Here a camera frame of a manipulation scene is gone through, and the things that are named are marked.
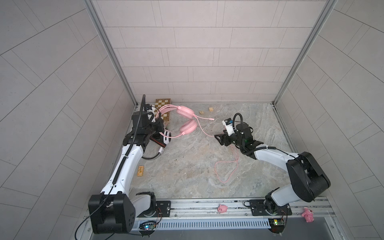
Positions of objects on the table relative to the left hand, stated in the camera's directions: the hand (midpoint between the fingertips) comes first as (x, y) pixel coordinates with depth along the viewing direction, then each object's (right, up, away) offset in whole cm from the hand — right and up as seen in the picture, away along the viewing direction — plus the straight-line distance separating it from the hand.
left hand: (166, 117), depth 79 cm
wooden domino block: (-15, -30, +3) cm, 34 cm away
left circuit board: (-5, -48, -14) cm, 50 cm away
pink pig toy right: (+68, -45, -11) cm, 82 cm away
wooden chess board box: (-12, +10, +33) cm, 37 cm away
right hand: (+29, -10, +9) cm, 32 cm away
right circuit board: (+54, -50, -11) cm, 74 cm away
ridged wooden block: (+27, +6, +33) cm, 43 cm away
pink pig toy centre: (+29, -43, -9) cm, 52 cm away
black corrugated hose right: (+37, -1, -14) cm, 39 cm away
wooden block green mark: (+19, +3, +30) cm, 36 cm away
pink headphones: (+12, -5, -4) cm, 13 cm away
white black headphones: (-4, -13, +8) cm, 16 cm away
